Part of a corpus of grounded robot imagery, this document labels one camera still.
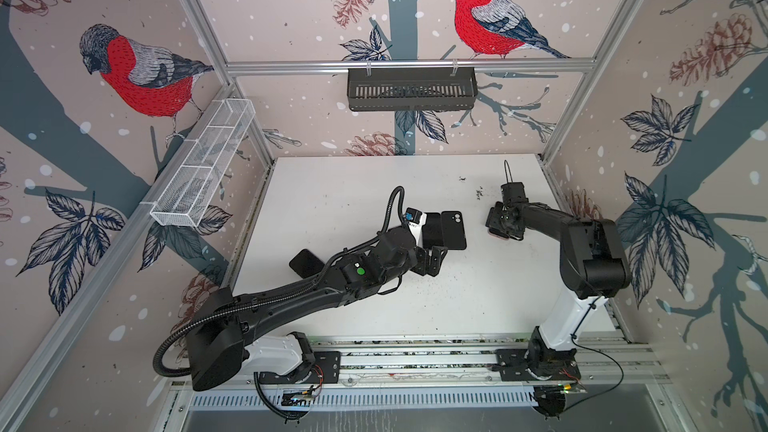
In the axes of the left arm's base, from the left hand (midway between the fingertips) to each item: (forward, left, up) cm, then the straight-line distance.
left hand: (434, 246), depth 73 cm
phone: (+18, -11, -22) cm, 31 cm away
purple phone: (+19, -3, -24) cm, 31 cm away
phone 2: (+15, -25, -19) cm, 35 cm away
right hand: (+19, -27, -20) cm, 38 cm away
